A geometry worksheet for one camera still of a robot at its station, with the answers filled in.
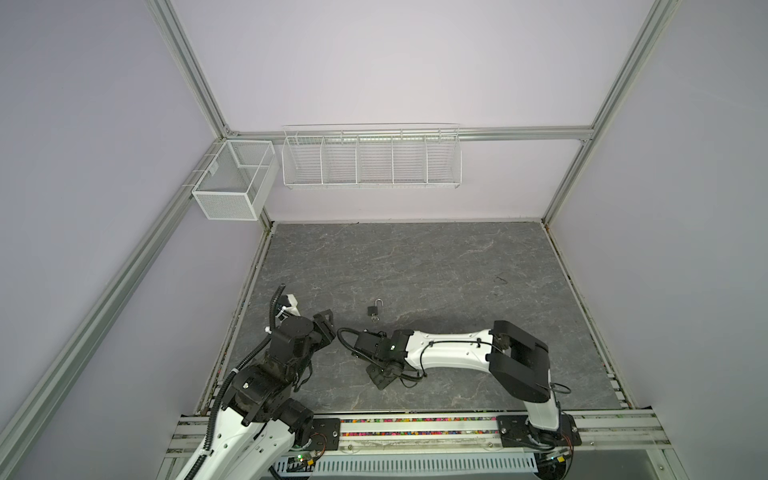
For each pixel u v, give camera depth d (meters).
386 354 0.62
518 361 0.50
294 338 0.50
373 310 0.96
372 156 0.99
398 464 1.58
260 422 0.45
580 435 0.74
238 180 0.97
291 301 0.64
